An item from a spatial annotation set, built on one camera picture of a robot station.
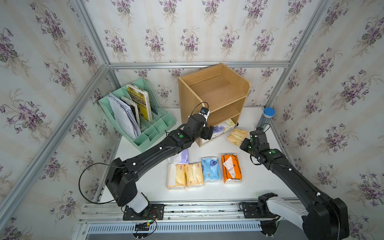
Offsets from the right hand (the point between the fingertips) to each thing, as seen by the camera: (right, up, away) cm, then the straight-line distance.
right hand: (244, 142), depth 84 cm
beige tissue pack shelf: (-3, +3, +4) cm, 6 cm away
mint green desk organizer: (-66, +18, +15) cm, 70 cm away
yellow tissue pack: (-29, -17, -4) cm, 34 cm away
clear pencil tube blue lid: (+17, +15, +9) cm, 24 cm away
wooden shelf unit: (-15, +32, +4) cm, 35 cm away
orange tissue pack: (-8, -14, -4) cm, 17 cm away
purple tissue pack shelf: (-34, -9, +2) cm, 36 cm away
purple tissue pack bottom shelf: (-13, +5, +14) cm, 20 cm away
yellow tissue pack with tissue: (-39, -18, -5) cm, 43 cm away
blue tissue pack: (-19, -15, 0) cm, 25 cm away
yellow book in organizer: (-62, +27, +10) cm, 69 cm away
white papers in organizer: (-67, +15, -2) cm, 69 cm away
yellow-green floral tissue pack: (-4, +9, +16) cm, 19 cm away
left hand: (-21, +10, -6) cm, 24 cm away
